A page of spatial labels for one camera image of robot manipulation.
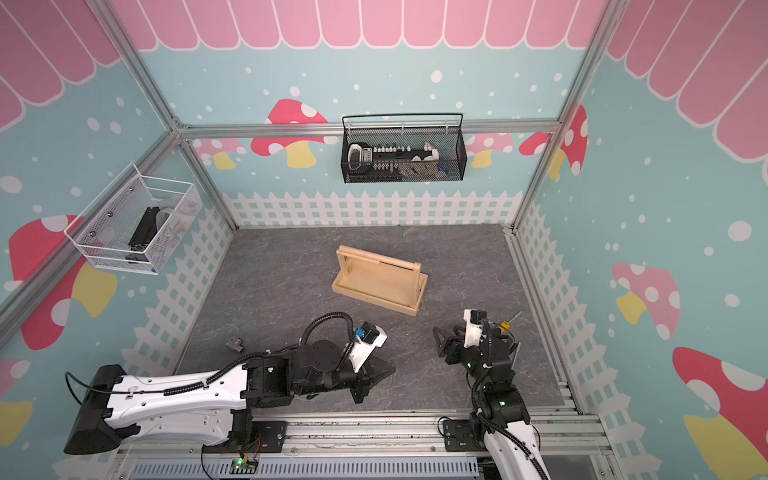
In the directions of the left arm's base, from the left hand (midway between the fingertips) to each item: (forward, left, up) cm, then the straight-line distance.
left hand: (392, 375), depth 64 cm
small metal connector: (+15, +47, -20) cm, 53 cm away
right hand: (+15, -14, -8) cm, 22 cm away
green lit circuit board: (-15, +36, -23) cm, 45 cm away
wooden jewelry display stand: (+39, 0, -22) cm, 45 cm away
